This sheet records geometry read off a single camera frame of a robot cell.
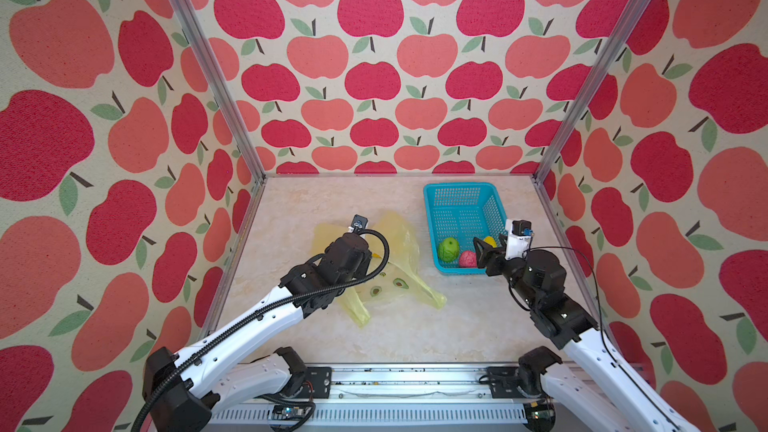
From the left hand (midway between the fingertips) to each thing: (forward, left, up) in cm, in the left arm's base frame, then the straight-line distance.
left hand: (364, 249), depth 76 cm
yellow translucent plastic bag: (-4, -8, -6) cm, 11 cm away
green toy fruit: (+8, -26, -14) cm, 31 cm away
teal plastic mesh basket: (+29, -36, -21) cm, 50 cm away
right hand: (+1, -34, +3) cm, 34 cm away
